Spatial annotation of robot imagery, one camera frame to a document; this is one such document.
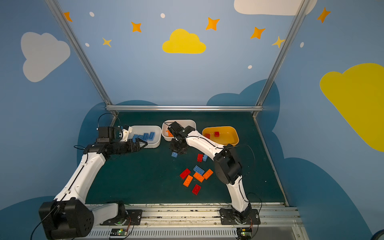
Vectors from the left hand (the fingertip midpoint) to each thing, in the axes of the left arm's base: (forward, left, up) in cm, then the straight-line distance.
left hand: (141, 143), depth 81 cm
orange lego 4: (-14, -26, -18) cm, 35 cm away
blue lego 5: (+1, -37, -16) cm, 40 cm away
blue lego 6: (-6, -32, -18) cm, 37 cm away
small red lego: (+21, -46, -17) cm, 53 cm away
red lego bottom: (-19, -31, -17) cm, 40 cm away
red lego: (+1, -33, -16) cm, 37 cm away
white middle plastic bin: (+17, -10, -17) cm, 26 cm away
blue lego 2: (+16, +5, -17) cm, 24 cm away
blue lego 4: (-1, -18, -10) cm, 20 cm away
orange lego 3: (-11, -32, -19) cm, 39 cm away
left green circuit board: (-39, +7, -19) cm, 44 cm away
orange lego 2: (-9, -38, -18) cm, 43 cm away
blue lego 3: (+17, +1, -16) cm, 24 cm away
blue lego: (+16, +9, -18) cm, 26 cm away
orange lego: (+2, -16, +7) cm, 18 cm away
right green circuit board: (-38, -55, -19) cm, 70 cm away
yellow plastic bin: (+20, -50, -18) cm, 57 cm away
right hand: (+2, -17, -9) cm, 20 cm away
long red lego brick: (-9, -25, -17) cm, 32 cm away
